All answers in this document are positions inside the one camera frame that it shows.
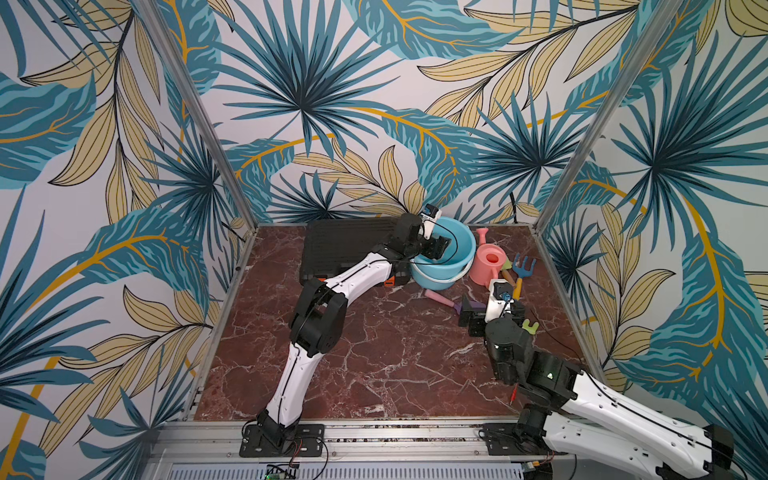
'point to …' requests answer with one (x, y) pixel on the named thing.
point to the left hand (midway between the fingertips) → (441, 236)
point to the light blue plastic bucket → (440, 274)
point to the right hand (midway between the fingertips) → (483, 297)
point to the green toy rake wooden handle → (531, 329)
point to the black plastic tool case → (330, 244)
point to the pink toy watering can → (488, 260)
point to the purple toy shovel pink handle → (473, 305)
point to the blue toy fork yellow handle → (521, 272)
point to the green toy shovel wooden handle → (506, 266)
